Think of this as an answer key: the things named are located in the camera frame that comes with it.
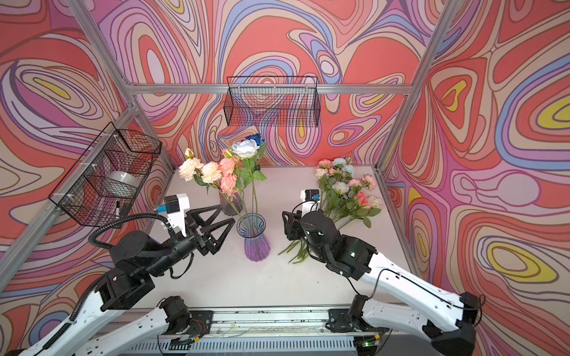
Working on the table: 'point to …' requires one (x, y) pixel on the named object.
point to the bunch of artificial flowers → (344, 195)
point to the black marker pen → (117, 209)
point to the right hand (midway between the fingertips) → (291, 218)
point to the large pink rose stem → (361, 200)
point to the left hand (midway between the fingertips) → (229, 215)
